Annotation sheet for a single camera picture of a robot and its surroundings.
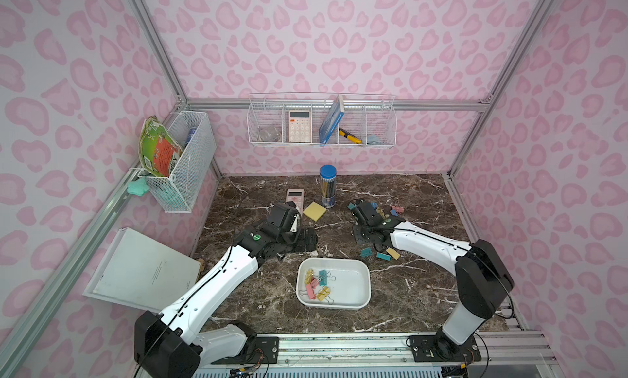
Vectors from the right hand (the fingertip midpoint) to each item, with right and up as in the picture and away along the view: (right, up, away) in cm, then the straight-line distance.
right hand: (360, 228), depth 91 cm
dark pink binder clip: (-18, -20, -8) cm, 28 cm away
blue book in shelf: (-11, +40, -2) cm, 41 cm away
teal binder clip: (-14, -16, -5) cm, 22 cm away
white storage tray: (-4, -20, -5) cm, 21 cm away
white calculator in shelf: (-23, +39, +4) cm, 46 cm away
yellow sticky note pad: (-18, +5, +17) cm, 25 cm away
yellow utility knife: (-4, +36, +7) cm, 37 cm away
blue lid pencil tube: (-12, +21, +5) cm, 25 cm away
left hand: (-19, 0, -13) cm, 24 cm away
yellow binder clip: (-14, -20, -9) cm, 26 cm away
